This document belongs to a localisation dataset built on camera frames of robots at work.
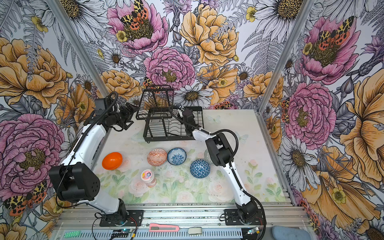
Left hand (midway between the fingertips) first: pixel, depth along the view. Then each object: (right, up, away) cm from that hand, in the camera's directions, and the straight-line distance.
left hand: (138, 117), depth 84 cm
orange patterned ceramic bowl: (+8, -24, +11) cm, 28 cm away
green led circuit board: (-24, -54, -15) cm, 61 cm away
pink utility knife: (+13, -53, -12) cm, 55 cm away
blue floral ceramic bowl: (+20, -24, +12) cm, 33 cm away
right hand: (+24, +5, +24) cm, 34 cm away
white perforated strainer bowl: (+19, -1, +5) cm, 20 cm away
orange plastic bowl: (-18, -25, +6) cm, 32 cm away
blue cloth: (+70, -52, -16) cm, 89 cm away
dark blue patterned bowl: (+34, -30, +6) cm, 46 cm away
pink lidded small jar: (+7, -31, -6) cm, 32 cm away
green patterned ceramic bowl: (+39, -24, +11) cm, 47 cm away
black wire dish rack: (+13, -2, +4) cm, 13 cm away
